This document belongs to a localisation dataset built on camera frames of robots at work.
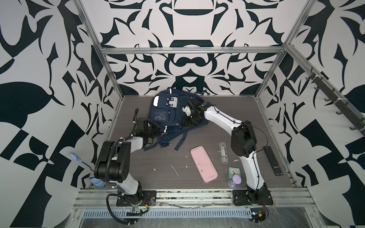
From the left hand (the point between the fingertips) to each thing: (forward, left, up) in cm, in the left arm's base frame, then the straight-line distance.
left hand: (160, 122), depth 95 cm
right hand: (-2, -14, +1) cm, 14 cm away
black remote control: (-30, -67, -7) cm, 74 cm away
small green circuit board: (-51, -49, -9) cm, 72 cm away
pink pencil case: (-30, -27, -6) cm, 40 cm away
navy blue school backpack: (+15, -3, -4) cm, 16 cm away
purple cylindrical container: (-37, -40, 0) cm, 54 cm away
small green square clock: (-31, -41, -6) cm, 52 cm away
